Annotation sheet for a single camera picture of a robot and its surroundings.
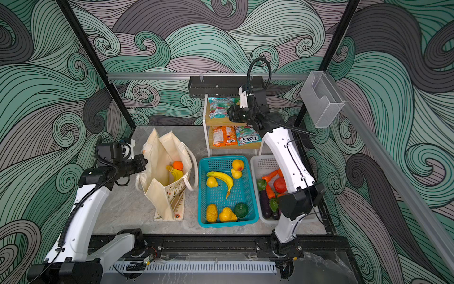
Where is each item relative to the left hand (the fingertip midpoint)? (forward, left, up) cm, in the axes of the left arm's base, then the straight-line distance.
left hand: (147, 159), depth 75 cm
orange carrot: (+6, -64, -20) cm, 67 cm away
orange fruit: (+8, -9, -18) cm, 22 cm away
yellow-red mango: (+7, -41, -13) cm, 44 cm away
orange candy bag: (+18, -33, -5) cm, 39 cm away
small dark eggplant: (-17, -58, -19) cm, 64 cm away
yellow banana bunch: (+3, -9, -18) cm, 20 cm away
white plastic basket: (+9, -54, -18) cm, 58 cm away
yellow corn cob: (-17, -29, -18) cm, 38 cm away
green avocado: (-15, -42, -18) cm, 48 cm away
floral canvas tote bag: (+9, -2, -6) cm, 11 cm away
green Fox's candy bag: (+19, -46, -4) cm, 49 cm away
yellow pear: (-18, -36, -18) cm, 44 cm away
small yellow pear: (-1, -27, -20) cm, 34 cm away
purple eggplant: (-13, -53, -16) cm, 57 cm away
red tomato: (-3, -62, -17) cm, 64 cm away
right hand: (+15, -37, +15) cm, 43 cm away
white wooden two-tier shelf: (+14, -27, +10) cm, 32 cm away
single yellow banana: (+1, -34, -17) cm, 38 cm away
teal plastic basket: (-4, -44, -22) cm, 49 cm away
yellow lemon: (+4, -41, -19) cm, 45 cm away
